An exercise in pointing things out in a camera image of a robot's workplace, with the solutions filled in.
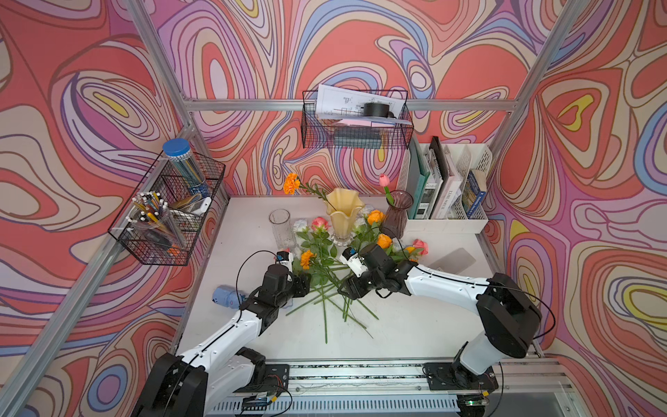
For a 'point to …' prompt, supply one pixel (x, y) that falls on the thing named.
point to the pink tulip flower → (384, 180)
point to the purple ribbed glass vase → (395, 220)
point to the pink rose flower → (320, 222)
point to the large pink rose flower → (419, 244)
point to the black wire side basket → (188, 209)
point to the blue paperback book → (472, 195)
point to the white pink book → (449, 188)
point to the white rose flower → (300, 225)
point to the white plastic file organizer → (465, 157)
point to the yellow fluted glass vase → (343, 206)
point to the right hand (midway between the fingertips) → (348, 292)
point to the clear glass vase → (280, 219)
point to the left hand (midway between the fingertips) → (307, 276)
